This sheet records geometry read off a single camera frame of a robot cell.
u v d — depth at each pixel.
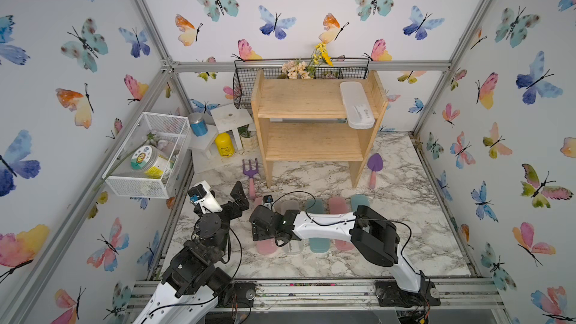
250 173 1.04
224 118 0.96
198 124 0.94
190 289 0.48
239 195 0.60
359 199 0.97
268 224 0.66
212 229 0.48
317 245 0.84
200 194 0.54
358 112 0.66
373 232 0.54
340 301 0.73
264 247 0.80
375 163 1.10
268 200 0.79
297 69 0.81
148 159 0.62
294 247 0.83
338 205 0.96
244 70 0.93
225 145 1.03
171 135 0.77
